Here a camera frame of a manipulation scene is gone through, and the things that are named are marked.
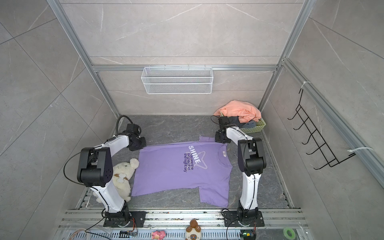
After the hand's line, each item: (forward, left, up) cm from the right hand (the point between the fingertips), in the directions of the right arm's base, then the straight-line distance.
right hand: (220, 138), depth 103 cm
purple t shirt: (-18, +13, -2) cm, 23 cm away
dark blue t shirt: (+16, -14, 0) cm, 22 cm away
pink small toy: (-55, +36, +1) cm, 65 cm away
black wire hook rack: (-34, -36, +31) cm, 59 cm away
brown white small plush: (-54, +20, +1) cm, 58 cm away
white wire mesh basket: (+30, +29, +28) cm, 50 cm away
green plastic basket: (+6, -29, +3) cm, 29 cm away
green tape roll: (-54, -24, -2) cm, 60 cm away
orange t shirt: (+17, -20, +9) cm, 27 cm away
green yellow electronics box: (-55, -6, -3) cm, 56 cm away
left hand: (-4, +54, +3) cm, 54 cm away
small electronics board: (-54, +54, -5) cm, 77 cm away
